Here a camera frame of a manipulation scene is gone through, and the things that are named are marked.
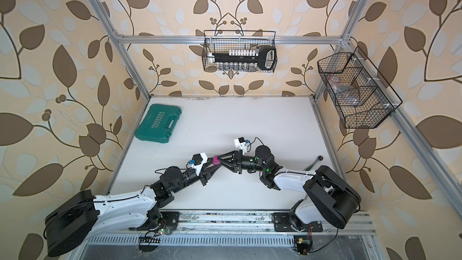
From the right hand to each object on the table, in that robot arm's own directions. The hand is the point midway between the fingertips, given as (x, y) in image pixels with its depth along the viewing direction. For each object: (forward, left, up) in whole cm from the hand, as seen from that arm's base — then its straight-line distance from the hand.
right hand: (218, 161), depth 73 cm
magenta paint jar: (0, +1, +1) cm, 1 cm away
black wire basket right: (+19, -60, +15) cm, 65 cm away
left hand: (+1, +1, 0) cm, 2 cm away
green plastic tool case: (+31, +37, -13) cm, 50 cm away
